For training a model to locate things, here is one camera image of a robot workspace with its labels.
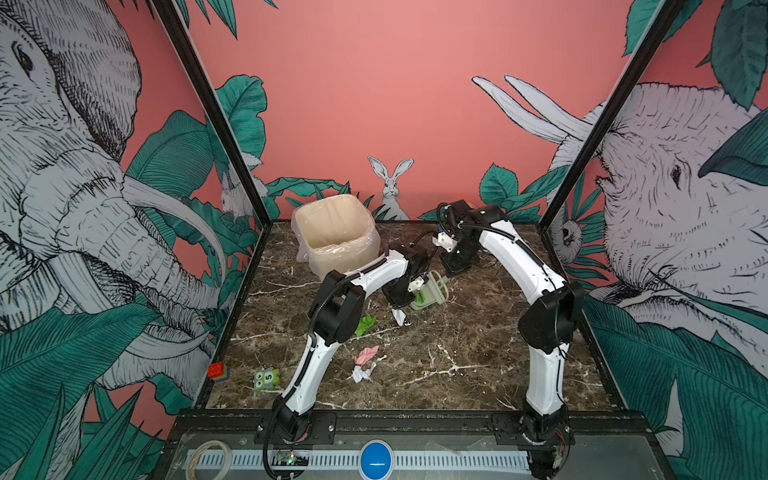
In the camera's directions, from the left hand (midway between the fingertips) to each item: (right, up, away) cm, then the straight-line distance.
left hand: (396, 298), depth 94 cm
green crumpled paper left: (-9, -7, -4) cm, 12 cm away
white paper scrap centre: (+1, -6, -1) cm, 6 cm away
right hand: (+14, +10, -10) cm, 20 cm away
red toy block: (-48, -16, -17) cm, 54 cm away
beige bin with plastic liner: (-22, +22, +9) cm, 32 cm away
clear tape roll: (-48, -35, -27) cm, 65 cm away
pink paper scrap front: (-9, -15, -9) cm, 19 cm away
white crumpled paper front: (-10, -19, -13) cm, 25 cm away
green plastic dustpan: (+12, +2, 0) cm, 12 cm away
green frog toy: (-36, -20, -14) cm, 43 cm away
